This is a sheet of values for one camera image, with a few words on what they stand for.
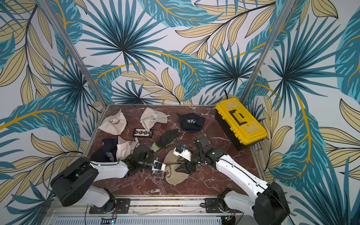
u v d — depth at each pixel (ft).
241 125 2.82
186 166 2.12
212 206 2.39
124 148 2.62
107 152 2.76
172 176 2.35
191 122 3.50
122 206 2.43
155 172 2.32
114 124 3.41
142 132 3.30
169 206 2.46
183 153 2.14
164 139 3.19
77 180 1.44
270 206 1.29
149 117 3.41
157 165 2.13
